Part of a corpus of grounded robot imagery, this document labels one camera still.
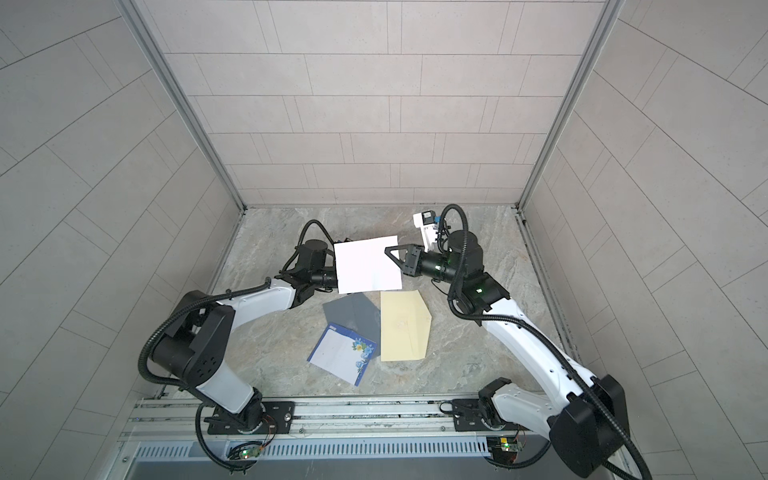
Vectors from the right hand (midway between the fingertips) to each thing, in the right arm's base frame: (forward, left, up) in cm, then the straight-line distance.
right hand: (385, 256), depth 66 cm
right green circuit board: (-33, -24, -32) cm, 52 cm away
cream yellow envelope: (-3, -4, -30) cm, 30 cm away
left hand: (+4, +2, -15) cm, 16 cm away
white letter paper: (0, +5, -4) cm, 7 cm away
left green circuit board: (-31, +33, -26) cm, 52 cm away
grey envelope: (+1, +11, -29) cm, 31 cm away
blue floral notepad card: (-10, +14, -29) cm, 34 cm away
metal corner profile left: (+50, +57, +7) cm, 76 cm away
